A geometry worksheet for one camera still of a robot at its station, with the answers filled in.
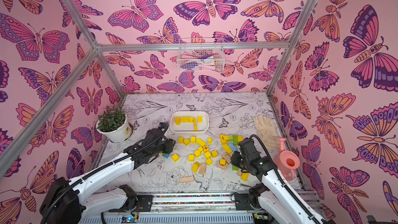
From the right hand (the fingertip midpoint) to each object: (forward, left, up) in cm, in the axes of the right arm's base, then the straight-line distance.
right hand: (232, 157), depth 81 cm
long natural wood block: (-9, +24, -8) cm, 27 cm away
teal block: (+3, +37, -7) cm, 38 cm away
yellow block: (+28, +28, -5) cm, 40 cm away
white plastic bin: (+22, +26, -7) cm, 35 cm away
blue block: (+8, -3, -7) cm, 11 cm away
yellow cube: (+28, +18, -6) cm, 34 cm away
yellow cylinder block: (+25, +33, -2) cm, 41 cm away
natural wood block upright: (-3, +16, -8) cm, 18 cm away
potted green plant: (+13, +64, +10) cm, 66 cm away
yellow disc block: (+28, +24, -5) cm, 37 cm away
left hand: (+8, +31, +4) cm, 32 cm away
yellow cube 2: (+2, +31, -6) cm, 32 cm away
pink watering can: (-3, -25, +4) cm, 26 cm away
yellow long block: (-7, -7, -7) cm, 12 cm away
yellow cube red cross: (+7, +14, -5) cm, 17 cm away
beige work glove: (+21, -26, -8) cm, 34 cm away
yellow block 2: (-3, +19, -7) cm, 21 cm away
